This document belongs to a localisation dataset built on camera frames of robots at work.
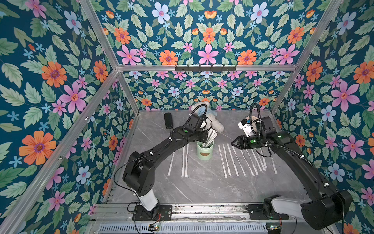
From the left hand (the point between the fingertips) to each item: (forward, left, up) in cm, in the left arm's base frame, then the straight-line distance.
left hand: (209, 134), depth 84 cm
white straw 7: (-16, -33, -17) cm, 40 cm away
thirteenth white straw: (0, +16, -17) cm, 23 cm away
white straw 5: (-19, -28, -17) cm, 38 cm away
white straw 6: (-11, -31, -18) cm, 37 cm away
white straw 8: (-14, -35, -18) cm, 41 cm away
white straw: (-11, -8, -17) cm, 22 cm away
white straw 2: (-9, -12, -18) cm, 23 cm away
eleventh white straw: (-8, +14, -18) cm, 24 cm away
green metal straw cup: (-8, +3, -9) cm, 12 cm away
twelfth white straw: (-6, +24, -17) cm, 30 cm away
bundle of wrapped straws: (0, -2, 0) cm, 2 cm away
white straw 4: (-11, -19, -17) cm, 27 cm away
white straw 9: (-19, -39, -17) cm, 47 cm away
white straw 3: (-9, -16, -18) cm, 26 cm away
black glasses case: (+26, +28, -15) cm, 41 cm away
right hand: (-9, -14, +5) cm, 17 cm away
